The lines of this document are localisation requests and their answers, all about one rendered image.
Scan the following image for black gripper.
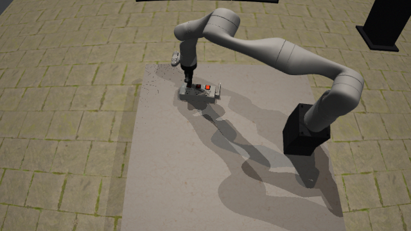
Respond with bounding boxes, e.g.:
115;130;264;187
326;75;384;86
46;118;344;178
180;62;197;86

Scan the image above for white power strip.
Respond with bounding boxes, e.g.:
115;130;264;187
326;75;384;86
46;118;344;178
179;83;221;103

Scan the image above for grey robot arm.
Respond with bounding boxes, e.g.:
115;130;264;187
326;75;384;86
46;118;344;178
171;8;364;132

